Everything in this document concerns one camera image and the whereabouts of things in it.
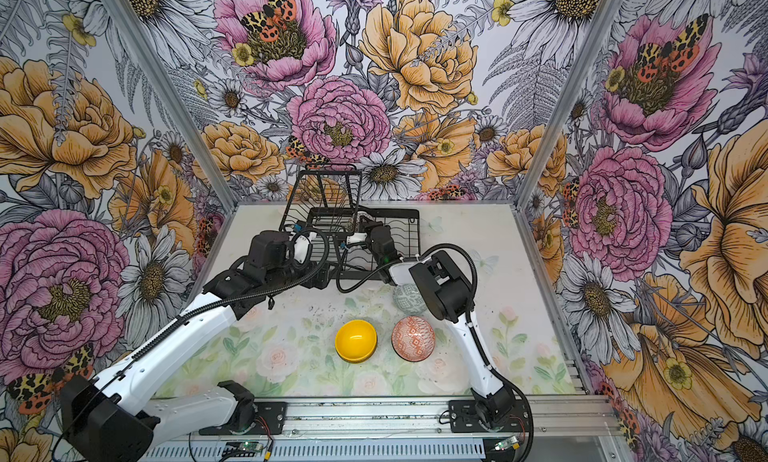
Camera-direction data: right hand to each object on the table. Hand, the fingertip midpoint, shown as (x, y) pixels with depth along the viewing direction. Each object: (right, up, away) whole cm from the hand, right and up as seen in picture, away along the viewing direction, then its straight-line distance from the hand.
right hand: (369, 217), depth 103 cm
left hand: (-11, -15, -24) cm, 30 cm away
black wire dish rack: (-17, +4, +9) cm, 19 cm away
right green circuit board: (+35, -55, -31) cm, 72 cm away
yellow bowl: (-2, -36, -16) cm, 40 cm away
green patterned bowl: (+13, -26, -8) cm, 30 cm away
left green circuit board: (-26, -55, -32) cm, 68 cm away
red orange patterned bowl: (+14, -35, -18) cm, 42 cm away
